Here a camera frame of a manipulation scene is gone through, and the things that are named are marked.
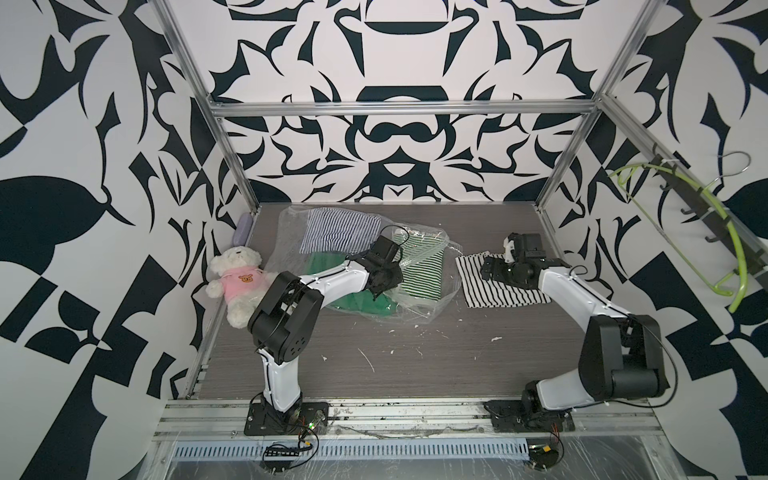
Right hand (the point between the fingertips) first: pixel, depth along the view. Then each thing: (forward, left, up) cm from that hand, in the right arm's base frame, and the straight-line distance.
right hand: (495, 266), depth 92 cm
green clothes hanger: (-17, -30, +25) cm, 43 cm away
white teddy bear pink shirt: (-5, +76, +2) cm, 76 cm away
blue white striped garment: (+17, +49, -2) cm, 52 cm away
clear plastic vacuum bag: (+8, +67, -5) cm, 68 cm away
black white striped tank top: (-4, +4, -8) cm, 10 cm away
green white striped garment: (+4, +22, -4) cm, 23 cm away
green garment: (-10, +40, -3) cm, 41 cm away
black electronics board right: (-46, -3, -9) cm, 47 cm away
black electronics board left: (-45, +59, -10) cm, 75 cm away
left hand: (0, +30, -3) cm, 30 cm away
